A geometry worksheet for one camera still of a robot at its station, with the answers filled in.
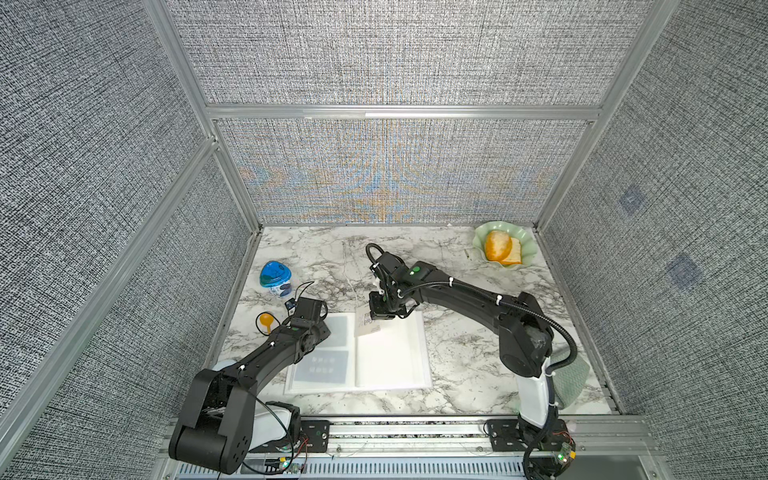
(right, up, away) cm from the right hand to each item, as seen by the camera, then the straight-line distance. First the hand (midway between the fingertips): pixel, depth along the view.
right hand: (367, 310), depth 83 cm
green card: (-10, -6, +9) cm, 15 cm away
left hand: (-14, -7, +8) cm, 17 cm away
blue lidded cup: (-28, +9, +9) cm, 31 cm away
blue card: (-13, -16, +1) cm, 20 cm away
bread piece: (+46, +18, +21) cm, 53 cm away
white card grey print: (-1, -4, +5) cm, 6 cm away
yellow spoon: (-33, -5, +11) cm, 35 cm away
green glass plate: (+56, +18, +23) cm, 64 cm away
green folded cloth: (+54, -18, -3) cm, 57 cm away
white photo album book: (+8, -14, +2) cm, 16 cm away
